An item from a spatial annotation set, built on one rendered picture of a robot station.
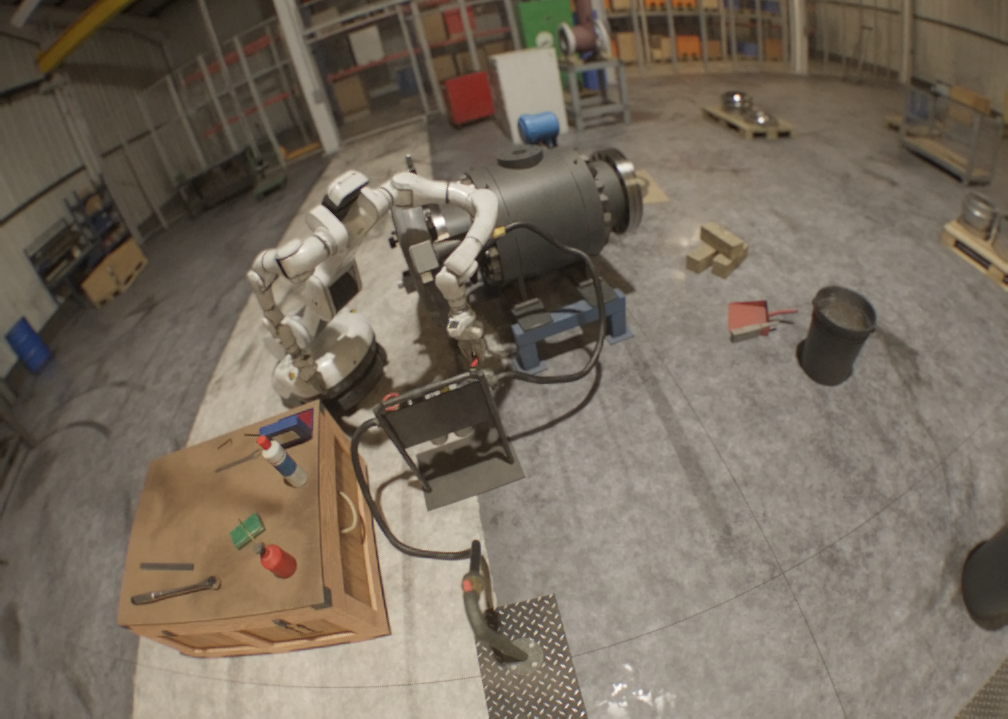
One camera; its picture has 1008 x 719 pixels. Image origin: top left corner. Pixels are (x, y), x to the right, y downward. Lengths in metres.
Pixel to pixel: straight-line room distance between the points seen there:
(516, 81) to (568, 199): 3.84
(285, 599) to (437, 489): 0.82
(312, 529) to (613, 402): 1.31
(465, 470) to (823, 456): 1.51
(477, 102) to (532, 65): 1.88
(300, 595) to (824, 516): 1.77
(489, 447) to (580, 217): 1.06
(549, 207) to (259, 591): 1.76
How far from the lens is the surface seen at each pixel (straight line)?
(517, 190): 1.83
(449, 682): 1.56
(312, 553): 1.33
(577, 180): 1.90
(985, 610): 2.04
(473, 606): 0.95
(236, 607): 1.44
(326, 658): 1.77
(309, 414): 1.66
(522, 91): 5.60
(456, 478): 1.79
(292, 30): 9.35
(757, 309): 2.48
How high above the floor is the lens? 1.49
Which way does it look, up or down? 41 degrees down
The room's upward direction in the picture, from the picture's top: 15 degrees counter-clockwise
